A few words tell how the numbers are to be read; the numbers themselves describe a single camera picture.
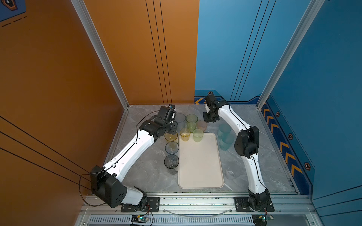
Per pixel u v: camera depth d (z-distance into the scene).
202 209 0.73
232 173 0.84
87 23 0.74
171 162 0.80
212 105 0.74
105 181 0.39
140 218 0.71
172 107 0.69
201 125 1.00
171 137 0.85
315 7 0.70
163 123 0.58
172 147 0.85
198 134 0.99
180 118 0.97
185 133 0.99
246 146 0.60
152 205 0.73
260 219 0.70
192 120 0.94
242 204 0.73
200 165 0.91
